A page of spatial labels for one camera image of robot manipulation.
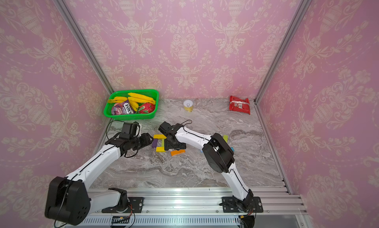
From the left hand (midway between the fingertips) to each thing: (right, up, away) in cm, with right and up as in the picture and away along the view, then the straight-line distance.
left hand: (151, 140), depth 86 cm
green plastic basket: (-7, +32, +29) cm, 44 cm away
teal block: (+40, +2, -30) cm, 50 cm away
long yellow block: (+2, 0, +11) cm, 11 cm away
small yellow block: (+4, -7, +7) cm, 11 cm away
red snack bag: (+60, +23, +26) cm, 69 cm away
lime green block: (+5, -3, +10) cm, 12 cm away
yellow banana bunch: (-20, +27, +24) cm, 41 cm away
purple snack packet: (-27, +19, +20) cm, 38 cm away
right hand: (+10, -7, +4) cm, 13 cm away
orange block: (+13, -9, +6) cm, 17 cm away
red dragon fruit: (-9, +20, +20) cm, 29 cm away
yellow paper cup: (+21, +22, +24) cm, 38 cm away
